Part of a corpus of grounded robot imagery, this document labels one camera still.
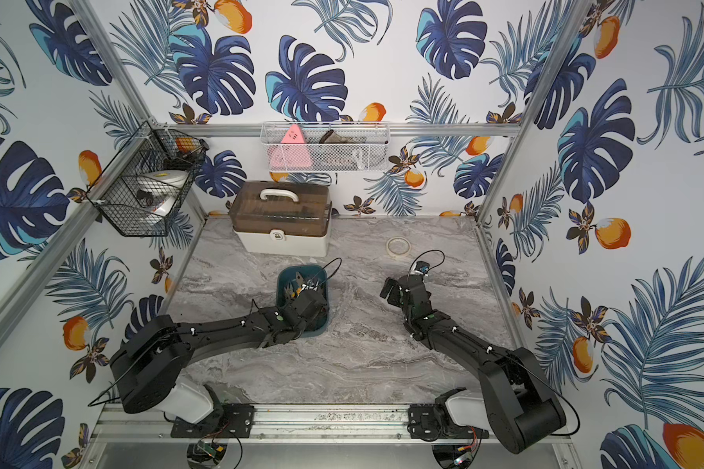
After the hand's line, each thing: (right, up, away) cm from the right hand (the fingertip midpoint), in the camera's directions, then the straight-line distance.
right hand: (400, 283), depth 90 cm
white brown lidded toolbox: (-37, +20, +2) cm, 42 cm away
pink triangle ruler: (-33, +40, 0) cm, 52 cm away
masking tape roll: (+3, +11, +22) cm, 25 cm away
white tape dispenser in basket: (-68, +27, -9) cm, 74 cm away
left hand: (-27, -6, -2) cm, 28 cm away
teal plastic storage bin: (-33, +1, +7) cm, 34 cm away
